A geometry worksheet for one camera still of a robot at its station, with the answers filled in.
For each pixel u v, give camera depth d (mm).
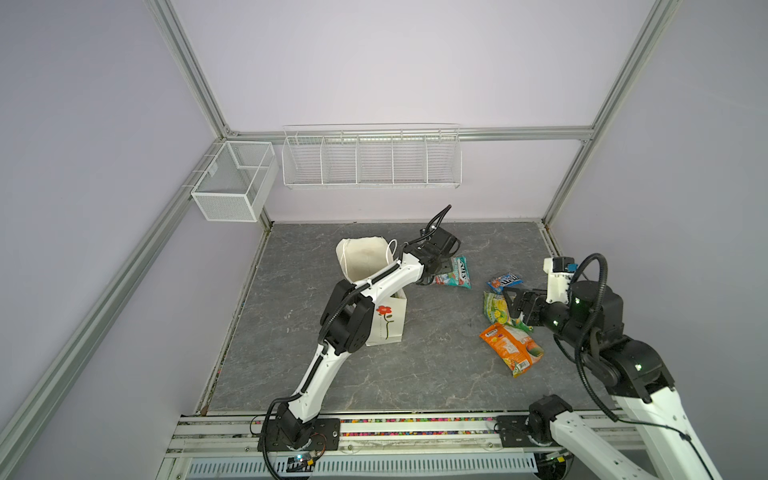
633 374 417
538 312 569
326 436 737
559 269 551
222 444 739
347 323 568
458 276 1002
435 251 754
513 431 742
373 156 986
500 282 1008
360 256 881
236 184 962
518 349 846
